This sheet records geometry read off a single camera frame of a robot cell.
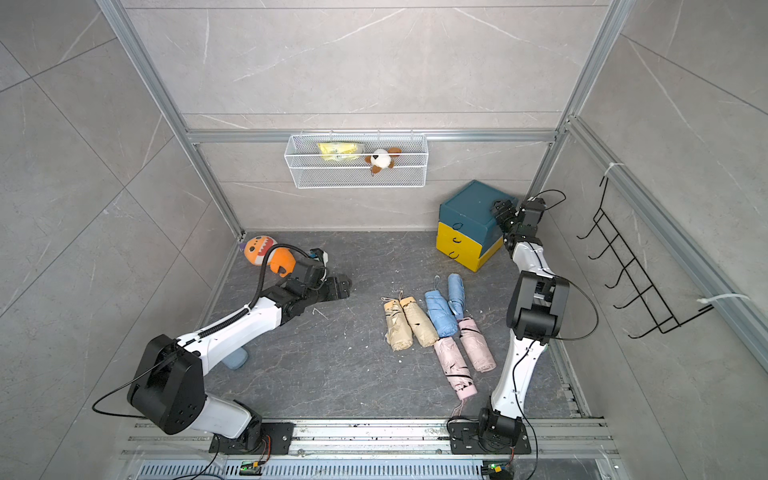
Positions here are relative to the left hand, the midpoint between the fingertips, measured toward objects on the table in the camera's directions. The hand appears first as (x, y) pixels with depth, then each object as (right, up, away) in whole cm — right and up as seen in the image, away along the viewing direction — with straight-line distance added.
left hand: (343, 279), depth 87 cm
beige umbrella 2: (+23, -14, +3) cm, 28 cm away
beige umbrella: (+16, -16, 0) cm, 23 cm away
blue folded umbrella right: (+36, -6, +9) cm, 38 cm away
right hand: (+51, +24, +12) cm, 58 cm away
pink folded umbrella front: (+33, -24, -6) cm, 41 cm away
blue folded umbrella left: (+30, -12, +5) cm, 33 cm away
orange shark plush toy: (-34, +9, +17) cm, 39 cm away
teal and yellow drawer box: (+39, +16, +6) cm, 42 cm away
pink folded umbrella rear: (+39, -20, -1) cm, 44 cm away
